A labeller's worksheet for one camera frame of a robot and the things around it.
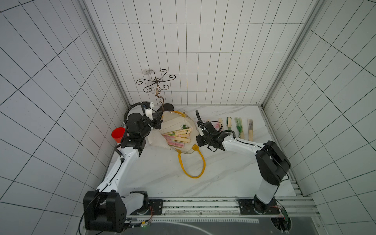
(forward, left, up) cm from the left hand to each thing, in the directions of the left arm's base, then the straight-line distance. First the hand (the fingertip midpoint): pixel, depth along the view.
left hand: (161, 114), depth 78 cm
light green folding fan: (+14, -45, -26) cm, 54 cm away
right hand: (0, -22, -19) cm, 29 cm away
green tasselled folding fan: (+13, -53, -26) cm, 60 cm away
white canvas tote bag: (+8, -6, -16) cm, 19 cm away
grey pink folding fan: (+9, -60, -26) cm, 66 cm away
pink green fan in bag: (-1, -8, -24) cm, 25 cm away
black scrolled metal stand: (+25, +5, +3) cm, 26 cm away
